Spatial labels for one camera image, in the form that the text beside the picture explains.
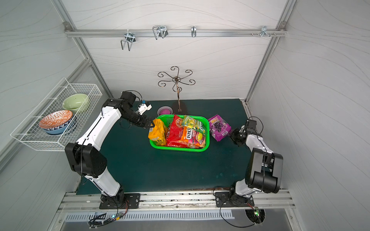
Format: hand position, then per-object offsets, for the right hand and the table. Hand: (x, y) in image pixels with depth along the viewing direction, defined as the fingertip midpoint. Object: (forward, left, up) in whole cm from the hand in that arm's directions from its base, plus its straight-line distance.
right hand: (230, 134), depth 92 cm
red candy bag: (-2, +37, +2) cm, 37 cm away
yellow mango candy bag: (-7, +45, +8) cm, 46 cm away
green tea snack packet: (+3, +24, +6) cm, 25 cm away
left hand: (-4, +49, +14) cm, 52 cm away
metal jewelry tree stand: (+24, +36, +25) cm, 50 cm away
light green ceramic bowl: (-2, +86, +29) cm, 91 cm away
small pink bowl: (+19, +47, 0) cm, 51 cm away
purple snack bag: (+6, +7, -2) cm, 9 cm away
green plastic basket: (+11, +44, 0) cm, 45 cm away
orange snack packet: (-6, +24, +4) cm, 25 cm away
